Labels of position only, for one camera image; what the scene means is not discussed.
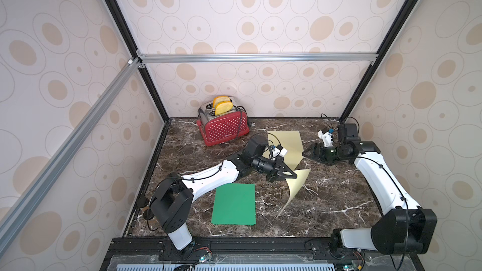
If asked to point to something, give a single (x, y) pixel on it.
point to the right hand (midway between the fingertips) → (307, 156)
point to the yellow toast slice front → (223, 106)
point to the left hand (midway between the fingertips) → (299, 180)
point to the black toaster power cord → (240, 116)
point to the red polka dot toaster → (223, 127)
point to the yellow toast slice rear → (219, 99)
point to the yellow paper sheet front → (295, 184)
